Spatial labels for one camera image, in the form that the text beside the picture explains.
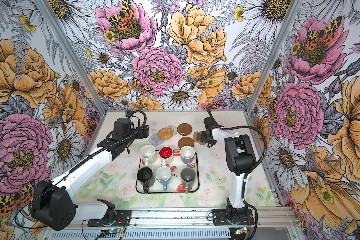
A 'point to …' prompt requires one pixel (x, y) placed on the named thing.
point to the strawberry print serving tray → (175, 184)
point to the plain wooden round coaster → (185, 141)
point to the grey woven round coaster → (154, 140)
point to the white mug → (148, 155)
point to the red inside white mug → (165, 154)
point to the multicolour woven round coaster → (173, 128)
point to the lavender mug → (187, 154)
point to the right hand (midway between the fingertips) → (206, 142)
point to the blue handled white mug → (163, 175)
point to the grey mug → (188, 176)
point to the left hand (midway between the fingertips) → (141, 130)
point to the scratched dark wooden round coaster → (184, 129)
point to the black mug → (145, 176)
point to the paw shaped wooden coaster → (196, 137)
